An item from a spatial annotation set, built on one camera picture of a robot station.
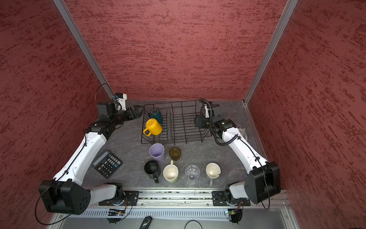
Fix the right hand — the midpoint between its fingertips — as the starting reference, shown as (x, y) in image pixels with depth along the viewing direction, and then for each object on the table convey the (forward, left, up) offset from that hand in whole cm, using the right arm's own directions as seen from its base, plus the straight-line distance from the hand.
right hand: (201, 123), depth 83 cm
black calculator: (-17, +59, -16) cm, 64 cm away
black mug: (-21, +30, -16) cm, 40 cm away
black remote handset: (-46, +29, -14) cm, 56 cm away
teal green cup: (+12, +30, -5) cm, 32 cm away
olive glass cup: (-11, +17, -17) cm, 27 cm away
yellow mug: (0, +29, -3) cm, 29 cm away
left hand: (+3, +36, +9) cm, 37 cm away
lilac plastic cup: (-12, +27, -12) cm, 32 cm away
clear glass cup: (-23, +6, -19) cm, 30 cm away
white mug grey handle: (-23, -6, -17) cm, 29 cm away
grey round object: (-47, +7, -18) cm, 51 cm away
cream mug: (-23, +19, -17) cm, 34 cm away
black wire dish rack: (+14, +11, -17) cm, 25 cm away
